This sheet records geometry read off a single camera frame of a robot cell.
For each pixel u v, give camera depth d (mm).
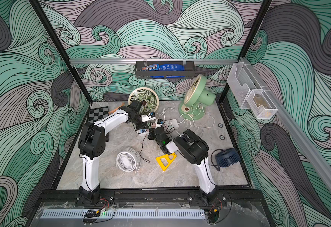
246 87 725
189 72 934
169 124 897
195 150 535
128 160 766
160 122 884
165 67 922
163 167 833
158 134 779
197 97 877
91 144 543
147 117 850
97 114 1069
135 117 781
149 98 1033
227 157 766
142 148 925
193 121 1061
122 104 1203
